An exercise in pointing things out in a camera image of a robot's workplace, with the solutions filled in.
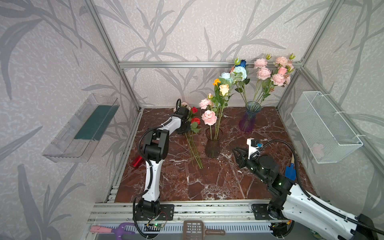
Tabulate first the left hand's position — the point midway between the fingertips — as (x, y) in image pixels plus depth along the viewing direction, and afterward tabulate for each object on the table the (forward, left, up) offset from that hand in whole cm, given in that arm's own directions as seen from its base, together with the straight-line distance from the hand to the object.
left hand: (188, 125), depth 106 cm
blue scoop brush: (-32, -63, -2) cm, 71 cm away
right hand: (-26, -26, +20) cm, 42 cm away
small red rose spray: (-9, -2, -1) cm, 9 cm away
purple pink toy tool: (-62, +28, -1) cm, 68 cm away
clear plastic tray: (-32, +44, +30) cm, 62 cm away
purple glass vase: (-1, -41, +6) cm, 41 cm away
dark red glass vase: (-18, -17, +14) cm, 28 cm away
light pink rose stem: (-18, -15, +17) cm, 29 cm away
